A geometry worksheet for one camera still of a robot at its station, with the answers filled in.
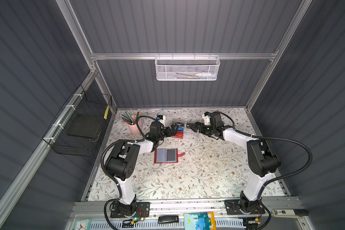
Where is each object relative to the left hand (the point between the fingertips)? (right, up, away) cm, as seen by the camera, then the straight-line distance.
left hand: (176, 127), depth 94 cm
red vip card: (+3, -6, +8) cm, 10 cm away
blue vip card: (+3, -1, +7) cm, 8 cm away
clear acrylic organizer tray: (+9, -5, +11) cm, 15 cm away
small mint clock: (-45, -46, -26) cm, 69 cm away
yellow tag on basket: (-41, +9, -11) cm, 43 cm away
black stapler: (-4, -43, -25) cm, 50 cm away
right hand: (+14, 0, +1) cm, 14 cm away
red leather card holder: (-6, -18, -2) cm, 19 cm away
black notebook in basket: (-49, +2, -17) cm, 52 cm away
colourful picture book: (+12, -45, -24) cm, 53 cm away
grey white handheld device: (+58, -40, -26) cm, 75 cm away
